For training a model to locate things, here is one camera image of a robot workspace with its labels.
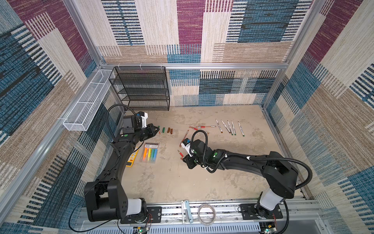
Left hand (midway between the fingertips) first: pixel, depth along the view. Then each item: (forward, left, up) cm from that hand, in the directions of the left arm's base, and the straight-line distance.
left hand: (158, 128), depth 83 cm
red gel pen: (-12, -13, -10) cm, 20 cm away
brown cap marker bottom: (+16, -44, -19) cm, 50 cm away
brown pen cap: (+14, -2, -20) cm, 25 cm away
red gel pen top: (+16, -29, -20) cm, 39 cm away
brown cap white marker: (+14, -40, -19) cm, 46 cm away
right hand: (-13, -16, -13) cm, 24 cm away
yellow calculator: (-9, +19, -19) cm, 28 cm away
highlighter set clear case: (-5, +8, -19) cm, 21 cm away
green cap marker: (+15, -47, -20) cm, 53 cm away
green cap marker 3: (+13, -55, -19) cm, 59 cm away
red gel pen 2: (+15, -21, -20) cm, 32 cm away
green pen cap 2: (+14, +1, -20) cm, 25 cm away
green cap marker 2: (+14, -50, -19) cm, 55 cm away
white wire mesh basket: (+14, +51, -2) cm, 53 cm away
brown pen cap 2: (+12, -5, -19) cm, 23 cm away
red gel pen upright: (+9, -15, -20) cm, 27 cm away
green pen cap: (+17, +5, -19) cm, 26 cm away
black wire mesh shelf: (+39, +14, -2) cm, 42 cm away
